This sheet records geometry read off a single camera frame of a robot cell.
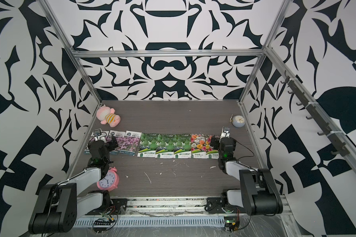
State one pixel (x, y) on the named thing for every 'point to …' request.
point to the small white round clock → (238, 121)
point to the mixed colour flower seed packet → (210, 152)
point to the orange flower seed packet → (198, 146)
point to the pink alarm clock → (111, 181)
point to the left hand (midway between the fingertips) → (101, 136)
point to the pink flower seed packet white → (130, 142)
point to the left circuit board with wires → (105, 223)
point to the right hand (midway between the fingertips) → (222, 134)
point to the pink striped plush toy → (107, 115)
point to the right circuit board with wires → (231, 223)
